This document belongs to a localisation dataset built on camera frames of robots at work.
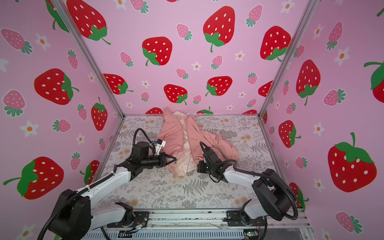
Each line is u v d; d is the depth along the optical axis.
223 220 0.74
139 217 0.75
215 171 0.67
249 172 0.51
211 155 0.69
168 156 0.77
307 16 0.72
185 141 1.04
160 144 0.77
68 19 0.72
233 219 0.73
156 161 0.73
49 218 0.41
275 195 0.43
